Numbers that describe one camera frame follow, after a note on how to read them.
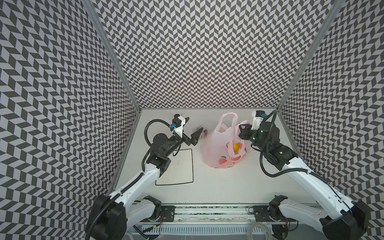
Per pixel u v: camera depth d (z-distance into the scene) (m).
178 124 0.58
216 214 0.74
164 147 0.56
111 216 0.39
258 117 0.63
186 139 0.62
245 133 0.63
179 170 0.89
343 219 0.37
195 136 0.63
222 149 0.80
